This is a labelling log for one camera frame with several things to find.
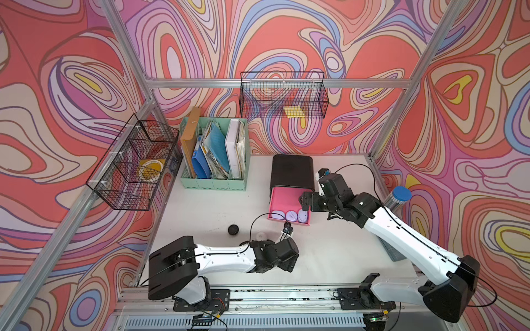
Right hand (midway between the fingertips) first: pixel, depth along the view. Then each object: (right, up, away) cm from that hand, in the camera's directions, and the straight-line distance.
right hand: (312, 204), depth 77 cm
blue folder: (-47, +16, +16) cm, 52 cm away
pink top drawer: (-6, -8, +5) cm, 11 cm away
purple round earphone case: (-7, -6, +6) cm, 11 cm away
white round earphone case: (-20, -16, +11) cm, 27 cm away
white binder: (-33, +22, +15) cm, 42 cm away
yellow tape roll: (-58, +13, -7) cm, 59 cm away
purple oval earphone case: (-13, -6, +5) cm, 15 cm away
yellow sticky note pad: (-5, +39, +14) cm, 42 cm away
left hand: (-8, -21, +3) cm, 23 cm away
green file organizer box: (-32, +6, +25) cm, 41 cm away
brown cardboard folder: (-48, +25, +4) cm, 54 cm away
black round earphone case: (-32, -13, +13) cm, 37 cm away
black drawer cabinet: (-6, +13, +17) cm, 22 cm away
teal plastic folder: (-41, +27, +16) cm, 52 cm away
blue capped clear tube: (+35, +2, +3) cm, 35 cm away
